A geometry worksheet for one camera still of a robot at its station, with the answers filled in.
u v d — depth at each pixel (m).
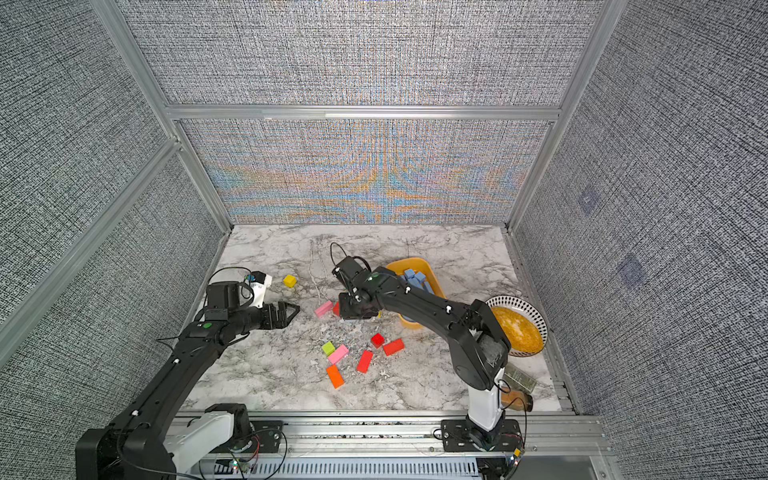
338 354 0.87
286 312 0.74
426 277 1.01
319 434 0.75
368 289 0.59
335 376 0.83
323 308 0.95
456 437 0.73
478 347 0.47
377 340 0.89
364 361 0.86
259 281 0.74
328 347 0.86
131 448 0.39
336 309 0.95
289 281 1.01
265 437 0.73
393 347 0.88
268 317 0.72
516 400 0.77
